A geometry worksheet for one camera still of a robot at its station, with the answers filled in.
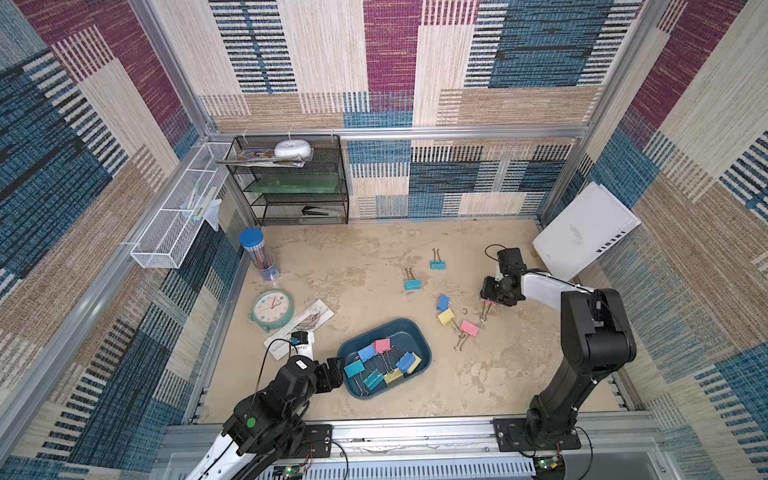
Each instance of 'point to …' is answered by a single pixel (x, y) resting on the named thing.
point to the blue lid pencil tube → (253, 242)
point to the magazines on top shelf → (262, 158)
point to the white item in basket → (210, 209)
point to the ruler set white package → (308, 321)
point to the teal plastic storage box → (407, 336)
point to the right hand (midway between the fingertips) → (487, 293)
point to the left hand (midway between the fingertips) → (334, 361)
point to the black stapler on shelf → (315, 212)
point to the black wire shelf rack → (291, 179)
